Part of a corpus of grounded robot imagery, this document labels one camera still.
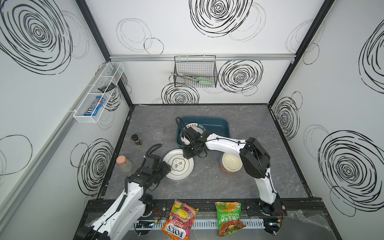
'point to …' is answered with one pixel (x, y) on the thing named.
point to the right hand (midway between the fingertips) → (184, 155)
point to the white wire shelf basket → (112, 73)
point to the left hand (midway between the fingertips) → (170, 168)
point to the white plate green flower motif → (181, 168)
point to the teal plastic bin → (218, 125)
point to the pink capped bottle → (124, 163)
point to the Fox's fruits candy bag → (180, 222)
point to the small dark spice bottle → (135, 138)
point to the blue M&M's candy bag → (91, 111)
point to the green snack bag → (228, 214)
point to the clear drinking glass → (157, 130)
